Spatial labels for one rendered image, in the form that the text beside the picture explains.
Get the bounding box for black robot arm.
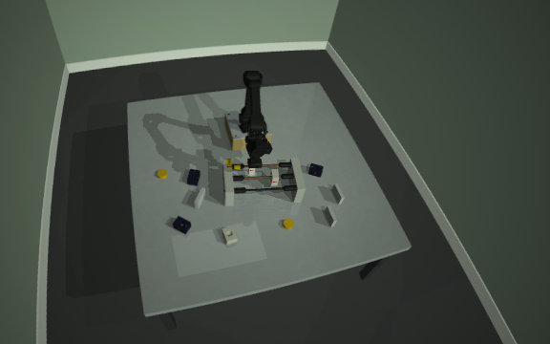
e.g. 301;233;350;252
239;71;272;158

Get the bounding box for yellow flat disc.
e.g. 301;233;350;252
157;169;167;180
283;219;294;229

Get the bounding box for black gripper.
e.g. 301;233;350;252
245;136;263;168

